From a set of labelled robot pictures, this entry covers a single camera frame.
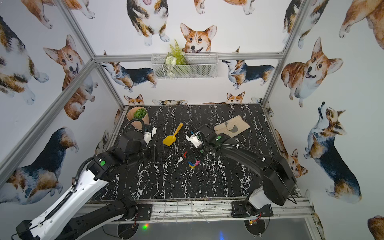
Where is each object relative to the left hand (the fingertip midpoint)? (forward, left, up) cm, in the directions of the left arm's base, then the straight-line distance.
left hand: (164, 145), depth 69 cm
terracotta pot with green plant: (+34, +25, -15) cm, 45 cm away
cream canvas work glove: (+28, -40, -25) cm, 55 cm away
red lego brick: (+8, -7, -27) cm, 29 cm away
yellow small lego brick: (-1, -12, -25) cm, 27 cm away
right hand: (+1, -12, -12) cm, 17 cm away
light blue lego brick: (0, -11, -22) cm, 24 cm away
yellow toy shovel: (+19, +3, -26) cm, 33 cm away
